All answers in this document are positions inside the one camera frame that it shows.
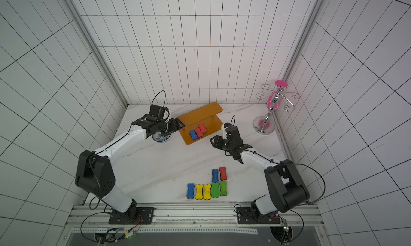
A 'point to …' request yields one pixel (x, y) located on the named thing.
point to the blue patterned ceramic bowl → (159, 138)
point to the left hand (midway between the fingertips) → (178, 129)
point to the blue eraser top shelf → (190, 190)
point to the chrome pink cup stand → (265, 124)
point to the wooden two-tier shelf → (206, 115)
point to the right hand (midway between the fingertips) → (207, 140)
